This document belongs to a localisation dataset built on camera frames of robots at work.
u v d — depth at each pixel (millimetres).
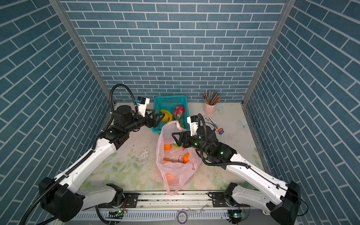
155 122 651
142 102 620
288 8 721
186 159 839
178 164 736
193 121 608
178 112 1048
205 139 488
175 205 737
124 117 551
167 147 877
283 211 373
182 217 695
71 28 783
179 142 600
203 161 535
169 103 1155
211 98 1083
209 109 1083
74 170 423
